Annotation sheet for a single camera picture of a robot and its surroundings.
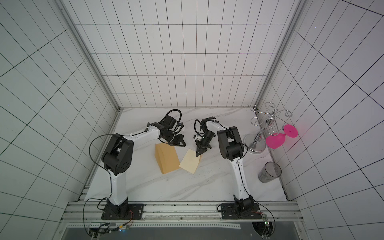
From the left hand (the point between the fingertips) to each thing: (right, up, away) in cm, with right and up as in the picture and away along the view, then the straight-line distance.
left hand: (183, 146), depth 91 cm
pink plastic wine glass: (+52, +5, -10) cm, 53 cm away
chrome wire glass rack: (+61, +20, +20) cm, 67 cm away
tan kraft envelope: (-11, -7, 0) cm, 13 cm away
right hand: (+10, -4, +5) cm, 12 cm away
